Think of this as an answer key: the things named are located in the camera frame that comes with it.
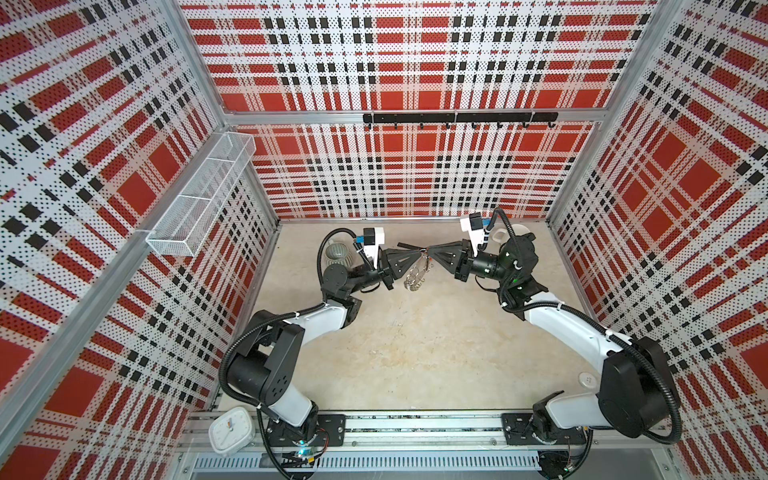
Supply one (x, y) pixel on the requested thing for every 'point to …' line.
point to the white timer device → (231, 430)
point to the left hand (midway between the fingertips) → (421, 257)
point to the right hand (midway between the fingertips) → (429, 254)
